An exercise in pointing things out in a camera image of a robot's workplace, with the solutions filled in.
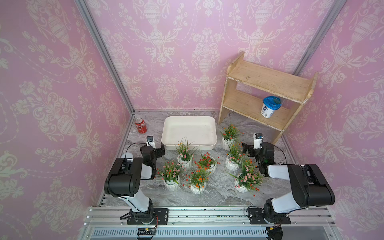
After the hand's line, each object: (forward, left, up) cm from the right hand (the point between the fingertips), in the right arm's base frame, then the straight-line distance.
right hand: (251, 142), depth 94 cm
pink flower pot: (-21, +49, +10) cm, 54 cm away
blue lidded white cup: (+9, -7, +24) cm, 26 cm away
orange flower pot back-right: (+2, +15, +7) cm, 16 cm away
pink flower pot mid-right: (-12, +14, +6) cm, 20 cm away
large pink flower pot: (-25, +10, +6) cm, 28 cm away
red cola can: (+16, +72, +1) cm, 73 cm away
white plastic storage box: (+16, +30, -7) cm, 35 cm away
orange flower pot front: (-25, +35, +9) cm, 44 cm away
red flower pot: (-16, +30, +7) cm, 34 cm away
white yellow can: (-5, +76, 0) cm, 77 cm away
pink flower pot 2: (-9, +42, +6) cm, 43 cm away
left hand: (+3, +61, -1) cm, 61 cm away
